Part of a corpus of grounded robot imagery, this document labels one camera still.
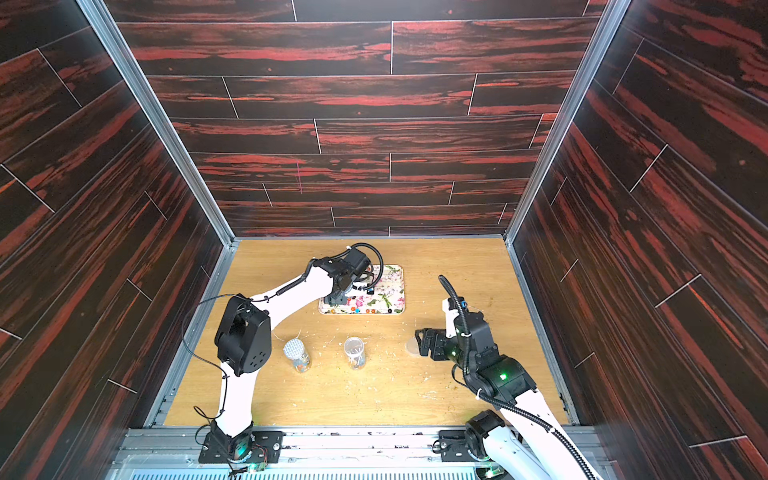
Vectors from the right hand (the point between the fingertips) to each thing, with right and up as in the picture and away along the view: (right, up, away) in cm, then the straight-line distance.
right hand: (437, 329), depth 76 cm
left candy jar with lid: (-38, -6, +2) cm, 38 cm away
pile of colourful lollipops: (-23, +2, +22) cm, 32 cm away
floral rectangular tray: (-13, +6, +27) cm, 31 cm away
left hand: (-30, +11, +18) cm, 36 cm away
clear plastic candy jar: (-22, +10, +8) cm, 25 cm away
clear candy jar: (-22, -6, +2) cm, 23 cm away
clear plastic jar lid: (-5, -9, +14) cm, 18 cm away
